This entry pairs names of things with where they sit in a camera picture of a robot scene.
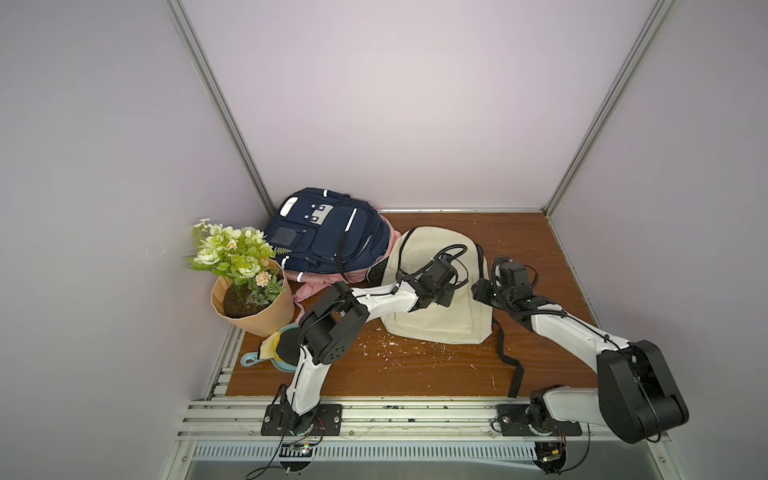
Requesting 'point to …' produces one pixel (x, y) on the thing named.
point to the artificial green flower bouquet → (242, 255)
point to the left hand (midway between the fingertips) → (453, 289)
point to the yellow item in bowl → (268, 346)
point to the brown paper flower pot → (233, 305)
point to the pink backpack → (305, 283)
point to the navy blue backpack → (320, 229)
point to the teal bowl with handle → (253, 358)
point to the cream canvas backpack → (468, 320)
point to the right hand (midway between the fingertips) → (483, 274)
